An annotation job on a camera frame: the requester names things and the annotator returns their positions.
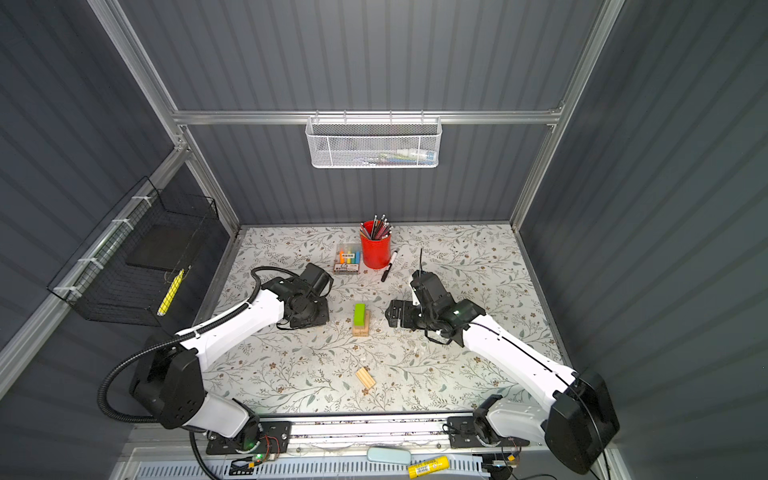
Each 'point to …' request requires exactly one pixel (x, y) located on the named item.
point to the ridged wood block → (365, 377)
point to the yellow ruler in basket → (172, 288)
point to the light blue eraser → (385, 455)
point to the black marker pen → (389, 266)
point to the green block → (359, 314)
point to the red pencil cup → (376, 244)
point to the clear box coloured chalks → (348, 258)
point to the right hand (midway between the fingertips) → (402, 316)
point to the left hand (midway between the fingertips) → (323, 318)
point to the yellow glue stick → (428, 467)
